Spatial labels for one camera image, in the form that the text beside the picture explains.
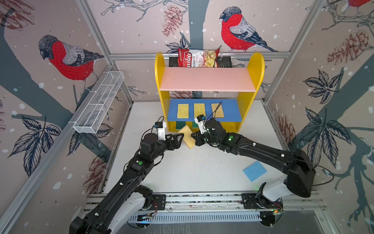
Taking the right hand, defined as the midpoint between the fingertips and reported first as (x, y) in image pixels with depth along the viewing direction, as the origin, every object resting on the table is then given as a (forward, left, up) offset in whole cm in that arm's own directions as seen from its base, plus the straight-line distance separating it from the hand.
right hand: (190, 135), depth 78 cm
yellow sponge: (+21, +6, -4) cm, 23 cm away
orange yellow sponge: (+20, -18, -4) cm, 27 cm away
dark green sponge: (+20, +9, -17) cm, 28 cm away
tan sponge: (-4, +1, +1) cm, 4 cm away
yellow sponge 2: (+22, -5, -4) cm, 23 cm away
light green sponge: (0, -2, +9) cm, 9 cm away
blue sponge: (-12, -38, -18) cm, 43 cm away
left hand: (-1, +5, +4) cm, 7 cm away
